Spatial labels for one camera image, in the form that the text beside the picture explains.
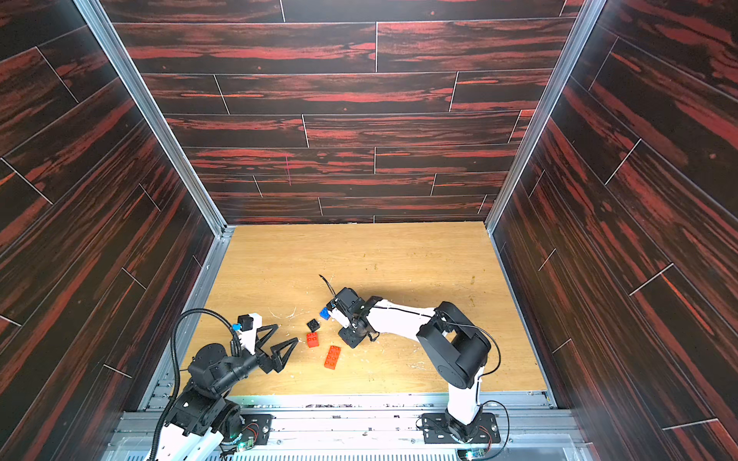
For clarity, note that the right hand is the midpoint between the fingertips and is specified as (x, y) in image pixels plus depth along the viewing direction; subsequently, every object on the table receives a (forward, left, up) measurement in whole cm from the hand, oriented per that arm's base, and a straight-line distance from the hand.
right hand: (356, 329), depth 92 cm
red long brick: (-10, +7, +2) cm, 12 cm away
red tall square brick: (-6, +13, +4) cm, 15 cm away
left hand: (-10, +17, +15) cm, 25 cm away
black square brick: (0, +14, +2) cm, 14 cm away
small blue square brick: (+4, +11, +3) cm, 12 cm away
